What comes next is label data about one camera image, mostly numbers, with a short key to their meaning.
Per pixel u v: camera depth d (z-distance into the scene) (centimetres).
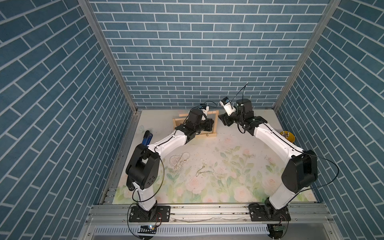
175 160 93
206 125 78
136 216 72
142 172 48
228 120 76
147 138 99
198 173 87
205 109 78
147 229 72
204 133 101
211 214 76
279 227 71
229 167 90
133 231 69
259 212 73
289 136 85
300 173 45
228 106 74
